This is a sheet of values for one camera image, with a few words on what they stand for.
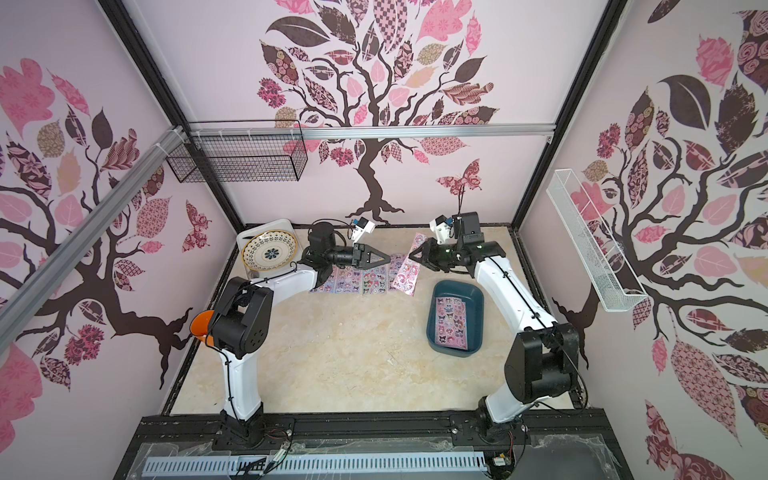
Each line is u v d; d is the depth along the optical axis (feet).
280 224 4.02
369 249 2.59
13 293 1.67
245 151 4.22
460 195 3.84
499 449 2.33
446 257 2.32
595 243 2.33
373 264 2.63
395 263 2.62
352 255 2.55
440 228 2.52
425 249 2.48
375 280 3.39
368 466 2.29
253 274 3.49
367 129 3.05
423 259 2.41
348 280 3.39
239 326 1.75
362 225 2.67
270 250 3.70
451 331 2.95
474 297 3.06
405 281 2.59
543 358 1.43
